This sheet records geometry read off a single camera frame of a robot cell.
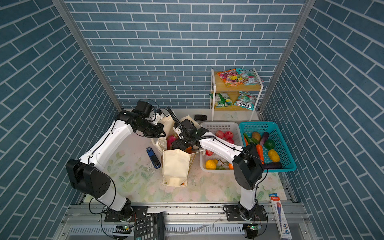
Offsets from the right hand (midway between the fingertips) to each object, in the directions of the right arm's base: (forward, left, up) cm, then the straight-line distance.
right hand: (178, 142), depth 86 cm
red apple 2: (+14, -31, -8) cm, 35 cm away
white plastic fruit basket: (-5, -25, -13) cm, 28 cm away
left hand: (-1, +5, +8) cm, 10 cm away
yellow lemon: (-8, -20, -8) cm, 23 cm away
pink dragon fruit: (+1, +4, +1) cm, 5 cm away
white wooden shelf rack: (+28, -21, +21) cm, 40 cm away
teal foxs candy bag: (+35, -42, +5) cm, 54 cm away
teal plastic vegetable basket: (+16, -62, -8) cm, 64 cm away
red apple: (-11, -18, +9) cm, 23 cm away
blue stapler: (-6, +15, -13) cm, 21 cm away
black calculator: (-40, +7, -11) cm, 42 cm away
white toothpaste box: (-33, -55, -13) cm, 65 cm away
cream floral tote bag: (-15, -2, +5) cm, 16 cm away
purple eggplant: (+16, -57, -12) cm, 60 cm away
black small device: (+31, -10, -12) cm, 35 cm away
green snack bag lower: (+33, -26, +5) cm, 42 cm away
